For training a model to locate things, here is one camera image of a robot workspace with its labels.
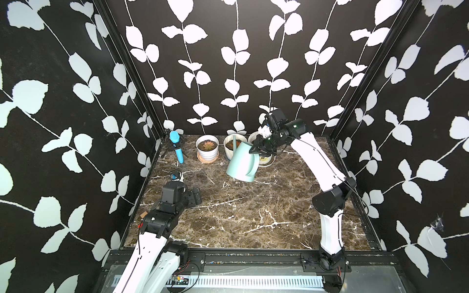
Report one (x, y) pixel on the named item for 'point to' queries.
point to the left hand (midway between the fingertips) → (191, 189)
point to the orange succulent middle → (230, 143)
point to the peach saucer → (209, 161)
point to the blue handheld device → (174, 137)
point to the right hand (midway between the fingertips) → (249, 148)
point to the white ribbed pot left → (204, 154)
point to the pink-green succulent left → (207, 145)
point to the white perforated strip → (238, 282)
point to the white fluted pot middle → (229, 152)
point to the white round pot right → (265, 161)
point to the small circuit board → (179, 280)
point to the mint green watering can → (243, 165)
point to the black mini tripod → (179, 144)
